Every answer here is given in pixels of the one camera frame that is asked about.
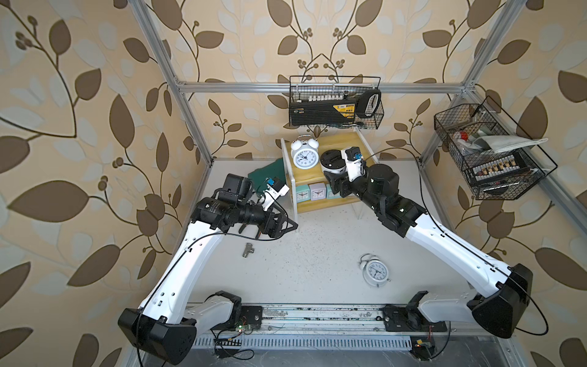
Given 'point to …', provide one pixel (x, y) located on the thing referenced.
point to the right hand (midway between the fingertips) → (336, 166)
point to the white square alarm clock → (318, 191)
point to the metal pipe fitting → (248, 248)
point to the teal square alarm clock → (303, 193)
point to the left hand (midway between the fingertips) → (289, 219)
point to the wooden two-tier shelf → (296, 176)
